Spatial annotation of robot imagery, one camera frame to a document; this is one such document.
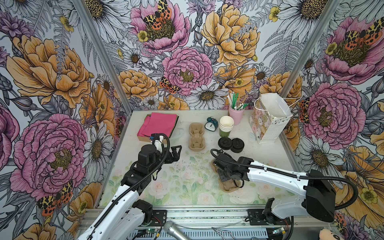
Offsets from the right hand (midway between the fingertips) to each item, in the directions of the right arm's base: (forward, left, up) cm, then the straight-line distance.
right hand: (226, 177), depth 81 cm
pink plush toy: (-26, -38, 0) cm, 46 cm away
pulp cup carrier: (-4, 0, -3) cm, 5 cm away
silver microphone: (-21, +28, -2) cm, 35 cm away
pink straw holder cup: (+41, -13, +5) cm, 43 cm away
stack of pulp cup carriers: (+26, +15, -3) cm, 30 cm away
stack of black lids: (+21, -11, -2) cm, 24 cm away
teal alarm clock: (+37, +4, 0) cm, 38 cm away
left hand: (+8, +27, +13) cm, 31 cm away
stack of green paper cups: (+34, -5, +5) cm, 34 cm away
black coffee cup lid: (+18, -2, +5) cm, 19 cm away
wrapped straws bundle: (+49, -12, +10) cm, 52 cm away
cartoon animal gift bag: (+27, -26, +18) cm, 42 cm away
